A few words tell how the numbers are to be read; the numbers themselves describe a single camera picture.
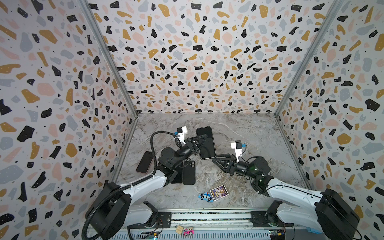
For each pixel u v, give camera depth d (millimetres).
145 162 975
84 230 352
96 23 751
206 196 798
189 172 903
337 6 706
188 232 687
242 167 638
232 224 731
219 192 815
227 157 684
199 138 677
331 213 415
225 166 629
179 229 704
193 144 637
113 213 406
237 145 637
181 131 687
